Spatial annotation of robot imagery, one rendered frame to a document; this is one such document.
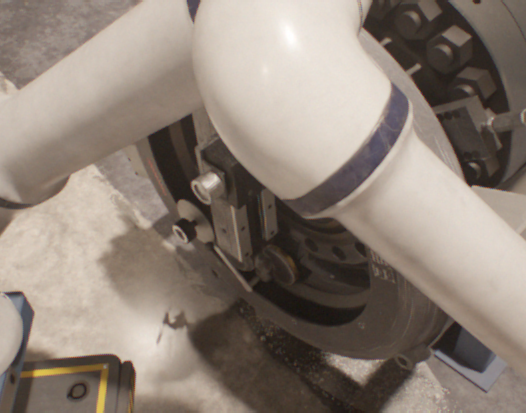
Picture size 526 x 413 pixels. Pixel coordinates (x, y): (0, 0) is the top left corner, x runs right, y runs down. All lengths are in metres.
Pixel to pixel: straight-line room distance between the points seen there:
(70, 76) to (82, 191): 1.36
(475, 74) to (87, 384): 0.89
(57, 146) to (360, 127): 0.43
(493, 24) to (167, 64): 0.66
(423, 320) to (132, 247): 1.08
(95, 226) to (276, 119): 1.56
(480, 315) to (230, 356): 1.13
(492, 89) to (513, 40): 0.09
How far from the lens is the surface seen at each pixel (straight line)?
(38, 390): 1.29
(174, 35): 0.58
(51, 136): 0.74
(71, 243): 1.91
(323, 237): 1.21
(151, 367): 1.62
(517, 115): 0.81
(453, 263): 0.49
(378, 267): 0.91
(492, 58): 1.10
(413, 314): 0.95
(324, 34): 0.42
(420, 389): 1.58
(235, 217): 1.10
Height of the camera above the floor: 1.40
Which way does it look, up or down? 48 degrees down
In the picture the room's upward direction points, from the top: 4 degrees counter-clockwise
